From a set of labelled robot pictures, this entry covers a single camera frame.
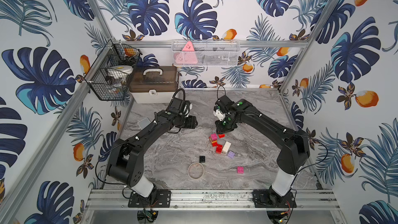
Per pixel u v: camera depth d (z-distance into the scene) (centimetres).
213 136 88
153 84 104
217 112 78
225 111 64
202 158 86
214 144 92
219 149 90
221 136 82
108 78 91
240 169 82
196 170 84
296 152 46
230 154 88
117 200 75
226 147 90
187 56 90
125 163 44
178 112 68
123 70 80
